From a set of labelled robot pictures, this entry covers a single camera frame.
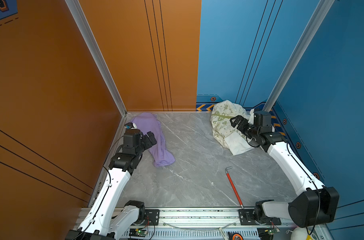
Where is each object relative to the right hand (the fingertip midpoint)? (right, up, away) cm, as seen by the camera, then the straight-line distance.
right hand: (233, 122), depth 81 cm
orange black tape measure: (-3, -51, -15) cm, 53 cm away
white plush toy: (+23, -48, -16) cm, 56 cm away
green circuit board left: (-49, -53, -10) cm, 73 cm away
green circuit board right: (+14, -51, -11) cm, 54 cm away
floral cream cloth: (+3, -9, +17) cm, 19 cm away
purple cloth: (-56, +1, +28) cm, 62 cm away
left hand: (-46, -7, -4) cm, 47 cm away
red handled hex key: (+1, -36, +2) cm, 36 cm away
